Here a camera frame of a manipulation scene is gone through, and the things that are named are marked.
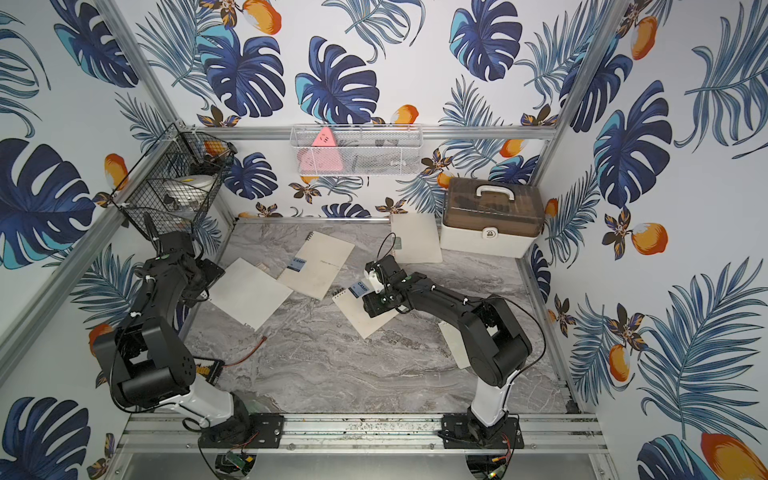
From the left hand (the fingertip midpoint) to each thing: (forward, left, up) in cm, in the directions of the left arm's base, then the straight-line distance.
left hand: (204, 278), depth 86 cm
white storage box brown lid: (+30, -86, +2) cm, 91 cm away
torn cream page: (-8, -74, -15) cm, 76 cm away
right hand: (+1, -49, -9) cm, 50 cm away
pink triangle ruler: (+33, -30, +20) cm, 49 cm away
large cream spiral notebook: (+17, -26, -14) cm, 34 cm away
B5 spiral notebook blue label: (+4, -40, -15) cm, 43 cm away
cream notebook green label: (+34, -62, -15) cm, 72 cm away
